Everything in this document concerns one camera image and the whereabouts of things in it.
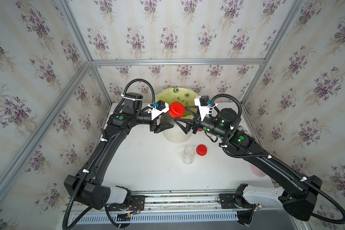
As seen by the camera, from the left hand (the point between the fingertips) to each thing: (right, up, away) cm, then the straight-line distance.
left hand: (170, 118), depth 66 cm
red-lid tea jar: (+11, -23, +21) cm, 33 cm away
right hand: (+6, +2, -8) cm, 10 cm away
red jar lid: (+20, -21, +26) cm, 39 cm away
